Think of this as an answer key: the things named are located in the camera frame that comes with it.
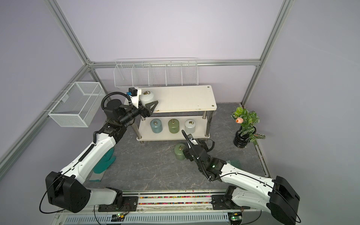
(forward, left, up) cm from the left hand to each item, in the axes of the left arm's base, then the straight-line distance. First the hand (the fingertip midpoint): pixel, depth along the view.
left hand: (153, 99), depth 71 cm
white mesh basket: (+9, +48, -12) cm, 50 cm away
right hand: (-14, -20, -22) cm, 33 cm away
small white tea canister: (-1, -19, -25) cm, 32 cm away
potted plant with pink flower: (-16, -49, -14) cm, 53 cm away
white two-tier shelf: (-5, -17, -3) cm, 18 cm away
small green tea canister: (0, -9, -25) cm, 27 cm away
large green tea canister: (-15, -11, -29) cm, 34 cm away
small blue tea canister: (+1, +3, -25) cm, 25 cm away
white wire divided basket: (+35, +2, -7) cm, 36 cm away
